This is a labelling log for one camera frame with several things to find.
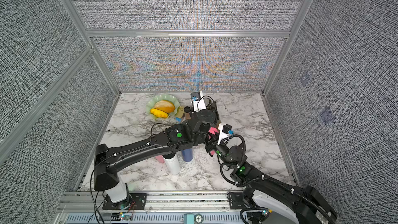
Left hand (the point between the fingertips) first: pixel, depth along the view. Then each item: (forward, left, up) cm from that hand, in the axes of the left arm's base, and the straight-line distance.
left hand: (215, 103), depth 66 cm
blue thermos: (-10, +13, -29) cm, 34 cm away
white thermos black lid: (-18, +19, -20) cm, 33 cm away
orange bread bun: (+25, +28, -30) cm, 48 cm away
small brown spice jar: (+18, +13, -28) cm, 36 cm away
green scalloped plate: (+33, +33, -31) cm, 56 cm away
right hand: (-5, +4, -10) cm, 12 cm away
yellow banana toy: (+19, +32, -30) cm, 48 cm away
